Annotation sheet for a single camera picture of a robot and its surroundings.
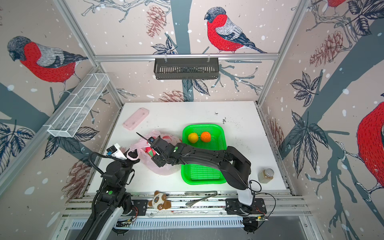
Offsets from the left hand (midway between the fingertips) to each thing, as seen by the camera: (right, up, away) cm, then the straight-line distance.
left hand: (135, 145), depth 77 cm
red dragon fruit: (+9, -4, 0) cm, 10 cm away
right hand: (+11, -7, +5) cm, 14 cm away
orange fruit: (+39, +2, +18) cm, 43 cm away
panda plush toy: (+14, -28, -3) cm, 31 cm away
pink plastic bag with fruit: (+2, -2, 0) cm, 3 cm away
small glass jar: (+68, -15, -1) cm, 70 cm away
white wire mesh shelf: (-30, +15, -4) cm, 34 cm away
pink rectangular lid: (-14, +13, +34) cm, 39 cm away
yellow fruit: (+30, +2, +17) cm, 35 cm away
